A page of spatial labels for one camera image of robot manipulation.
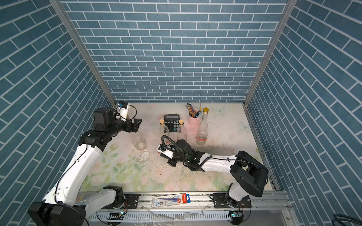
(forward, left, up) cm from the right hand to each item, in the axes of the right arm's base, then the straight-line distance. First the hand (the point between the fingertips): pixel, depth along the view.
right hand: (163, 154), depth 79 cm
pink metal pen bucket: (+29, -16, -7) cm, 34 cm away
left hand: (+12, +14, +17) cm, 25 cm away
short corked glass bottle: (+23, +6, -11) cm, 26 cm away
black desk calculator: (+30, +1, -9) cm, 31 cm away
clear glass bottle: (+11, +20, -7) cm, 24 cm away
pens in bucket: (+33, -14, +1) cm, 36 cm away
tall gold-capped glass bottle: (+17, -22, -2) cm, 28 cm away
